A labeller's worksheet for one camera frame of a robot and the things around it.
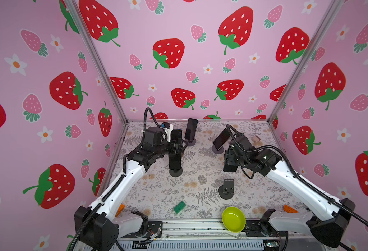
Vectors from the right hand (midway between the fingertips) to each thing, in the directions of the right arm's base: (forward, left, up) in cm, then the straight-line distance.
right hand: (228, 155), depth 76 cm
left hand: (+2, +23, +5) cm, 24 cm away
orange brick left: (-26, +53, -20) cm, 63 cm away
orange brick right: (-15, -34, -23) cm, 43 cm away
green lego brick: (-21, +23, -21) cm, 38 cm away
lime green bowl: (-23, -5, -23) cm, 33 cm away
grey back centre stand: (+22, +21, -21) cm, 37 cm away
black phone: (-7, +25, +10) cm, 27 cm away
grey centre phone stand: (+17, +3, -22) cm, 28 cm away
